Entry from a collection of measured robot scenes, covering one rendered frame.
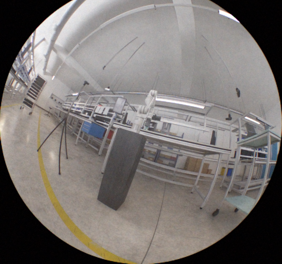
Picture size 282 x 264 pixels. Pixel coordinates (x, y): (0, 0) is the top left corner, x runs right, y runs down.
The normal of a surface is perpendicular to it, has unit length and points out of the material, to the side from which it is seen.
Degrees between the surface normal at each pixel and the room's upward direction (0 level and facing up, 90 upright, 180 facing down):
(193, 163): 90
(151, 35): 180
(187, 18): 180
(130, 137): 90
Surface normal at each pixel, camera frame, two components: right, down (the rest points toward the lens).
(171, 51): -0.32, 0.91
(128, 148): -0.19, -0.33
